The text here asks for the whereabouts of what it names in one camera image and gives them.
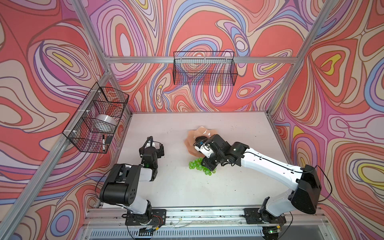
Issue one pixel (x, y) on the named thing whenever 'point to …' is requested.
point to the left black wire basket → (93, 126)
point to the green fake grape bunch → (197, 164)
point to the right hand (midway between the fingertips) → (205, 164)
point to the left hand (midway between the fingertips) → (153, 144)
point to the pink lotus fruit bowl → (192, 134)
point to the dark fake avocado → (200, 137)
